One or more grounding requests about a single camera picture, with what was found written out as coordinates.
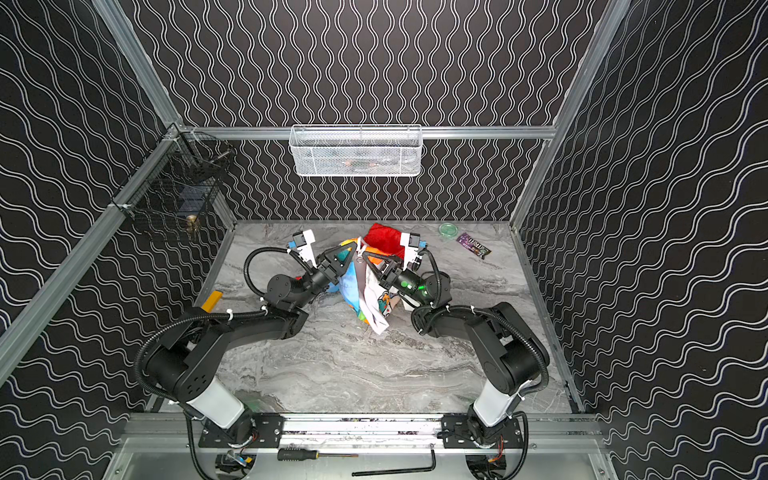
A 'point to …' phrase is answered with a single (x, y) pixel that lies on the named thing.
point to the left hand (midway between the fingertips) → (362, 247)
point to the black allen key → (413, 469)
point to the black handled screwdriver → (303, 454)
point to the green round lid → (448, 230)
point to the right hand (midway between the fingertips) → (363, 258)
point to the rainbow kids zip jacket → (360, 287)
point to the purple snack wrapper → (472, 245)
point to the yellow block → (211, 301)
